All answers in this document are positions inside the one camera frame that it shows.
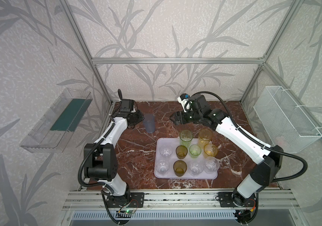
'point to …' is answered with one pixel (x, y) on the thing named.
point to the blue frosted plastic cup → (149, 123)
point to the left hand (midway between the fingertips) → (142, 116)
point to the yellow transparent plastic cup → (210, 150)
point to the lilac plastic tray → (173, 161)
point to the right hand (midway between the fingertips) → (174, 115)
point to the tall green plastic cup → (186, 137)
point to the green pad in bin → (71, 115)
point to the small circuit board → (127, 211)
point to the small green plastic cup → (195, 150)
